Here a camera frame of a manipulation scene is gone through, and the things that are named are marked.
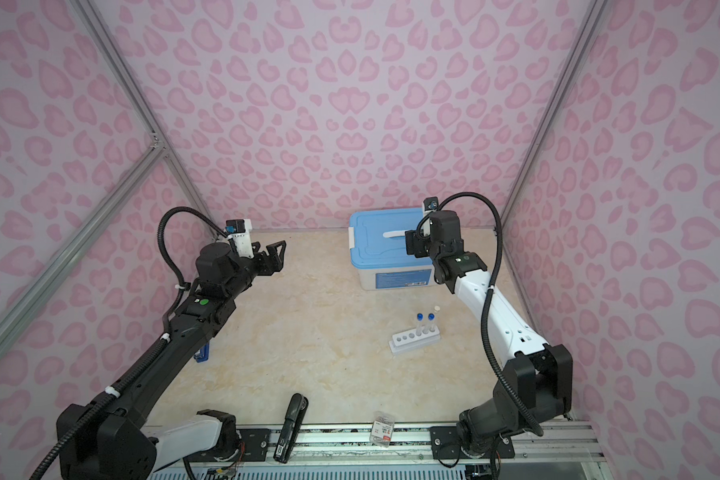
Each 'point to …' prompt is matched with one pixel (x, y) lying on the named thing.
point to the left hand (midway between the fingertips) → (274, 237)
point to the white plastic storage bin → (399, 277)
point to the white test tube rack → (408, 340)
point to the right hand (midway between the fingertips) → (425, 227)
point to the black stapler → (291, 428)
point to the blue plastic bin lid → (380, 238)
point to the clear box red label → (381, 431)
